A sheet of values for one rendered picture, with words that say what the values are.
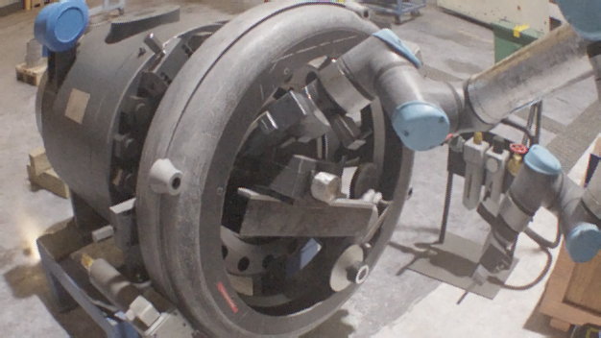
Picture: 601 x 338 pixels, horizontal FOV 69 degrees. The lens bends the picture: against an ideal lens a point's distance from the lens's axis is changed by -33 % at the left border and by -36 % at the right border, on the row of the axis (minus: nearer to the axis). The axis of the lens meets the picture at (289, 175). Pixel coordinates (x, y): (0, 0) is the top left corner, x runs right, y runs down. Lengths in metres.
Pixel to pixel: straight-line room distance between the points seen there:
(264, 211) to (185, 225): 0.15
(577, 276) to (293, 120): 1.12
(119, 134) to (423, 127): 0.65
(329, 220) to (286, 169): 0.22
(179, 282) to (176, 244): 0.08
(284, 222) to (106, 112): 0.47
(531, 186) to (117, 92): 0.90
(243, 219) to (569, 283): 1.14
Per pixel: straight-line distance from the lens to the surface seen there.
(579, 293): 1.78
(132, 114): 1.24
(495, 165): 1.83
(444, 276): 2.01
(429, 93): 0.93
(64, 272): 1.65
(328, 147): 1.39
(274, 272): 1.37
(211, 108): 0.94
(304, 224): 1.15
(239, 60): 0.97
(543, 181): 1.05
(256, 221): 1.04
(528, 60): 0.79
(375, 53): 0.98
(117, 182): 1.27
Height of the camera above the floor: 1.15
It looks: 26 degrees down
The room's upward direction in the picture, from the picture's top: straight up
